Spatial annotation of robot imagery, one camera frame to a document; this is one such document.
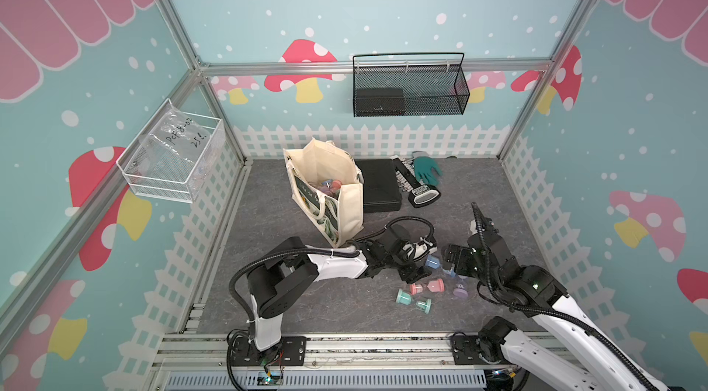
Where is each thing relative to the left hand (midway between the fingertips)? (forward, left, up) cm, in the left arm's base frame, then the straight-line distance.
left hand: (422, 265), depth 84 cm
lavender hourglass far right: (-6, -11, -3) cm, 13 cm away
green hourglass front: (-9, +5, -3) cm, 11 cm away
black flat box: (+31, +12, -1) cm, 33 cm away
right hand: (-1, -7, +11) cm, 13 cm away
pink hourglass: (-5, -4, -3) cm, 7 cm away
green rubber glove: (+44, -7, -5) cm, 45 cm away
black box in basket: (+41, +14, +30) cm, 53 cm away
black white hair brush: (+31, -3, -5) cm, 31 cm away
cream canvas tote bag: (+29, +32, +1) cm, 44 cm away
